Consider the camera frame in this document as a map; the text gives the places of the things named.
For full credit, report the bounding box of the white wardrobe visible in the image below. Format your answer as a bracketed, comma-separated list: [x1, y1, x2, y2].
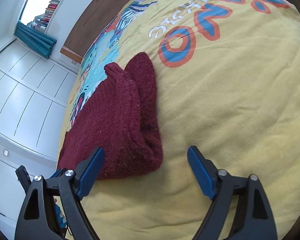
[0, 37, 78, 230]

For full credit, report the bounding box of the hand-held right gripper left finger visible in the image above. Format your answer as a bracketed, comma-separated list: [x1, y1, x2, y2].
[15, 147, 106, 240]

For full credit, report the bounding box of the wooden headboard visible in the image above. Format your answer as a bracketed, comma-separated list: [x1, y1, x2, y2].
[60, 0, 156, 64]

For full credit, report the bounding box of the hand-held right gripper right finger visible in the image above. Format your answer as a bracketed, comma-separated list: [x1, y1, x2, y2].
[187, 145, 278, 240]

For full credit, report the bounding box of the teal curtain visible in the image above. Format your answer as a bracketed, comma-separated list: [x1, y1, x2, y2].
[14, 21, 57, 60]

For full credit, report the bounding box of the burgundy knit sweater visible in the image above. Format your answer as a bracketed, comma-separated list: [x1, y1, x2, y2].
[57, 52, 164, 180]

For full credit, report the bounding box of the yellow printed blanket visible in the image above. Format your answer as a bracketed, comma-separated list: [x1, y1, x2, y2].
[56, 0, 300, 240]

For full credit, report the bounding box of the row of books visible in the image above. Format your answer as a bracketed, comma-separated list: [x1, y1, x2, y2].
[31, 0, 76, 33]

